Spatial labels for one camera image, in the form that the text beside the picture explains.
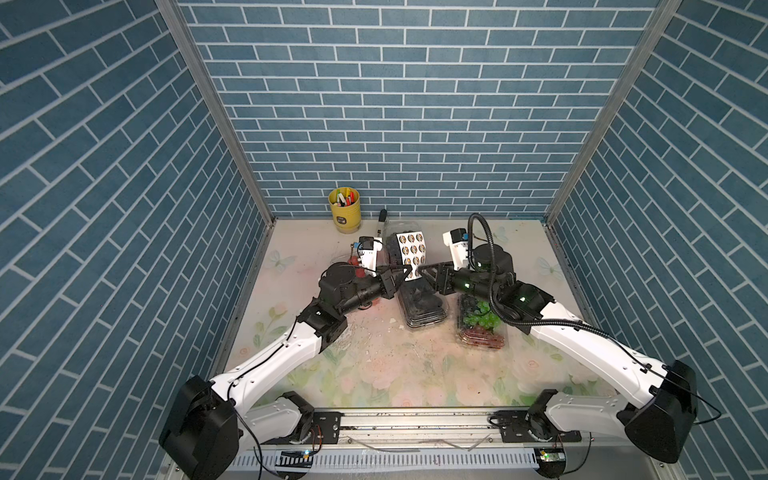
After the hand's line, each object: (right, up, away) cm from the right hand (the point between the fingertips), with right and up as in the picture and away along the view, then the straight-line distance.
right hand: (425, 270), depth 71 cm
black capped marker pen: (-13, +17, +44) cm, 49 cm away
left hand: (-1, -1, -2) cm, 2 cm away
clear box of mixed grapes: (+16, -17, +15) cm, 28 cm away
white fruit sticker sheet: (-3, +6, +1) cm, 7 cm away
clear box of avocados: (0, -12, +18) cm, 22 cm away
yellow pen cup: (-26, +22, +37) cm, 51 cm away
